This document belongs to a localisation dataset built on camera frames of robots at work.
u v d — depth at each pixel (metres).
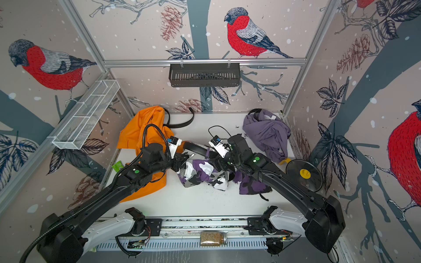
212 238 0.67
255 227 0.73
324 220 0.38
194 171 0.75
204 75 1.05
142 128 0.96
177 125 1.10
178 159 0.66
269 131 1.00
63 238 0.37
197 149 0.74
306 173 0.76
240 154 0.57
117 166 0.94
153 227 0.73
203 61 0.90
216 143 0.65
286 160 0.84
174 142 0.67
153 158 0.59
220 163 0.66
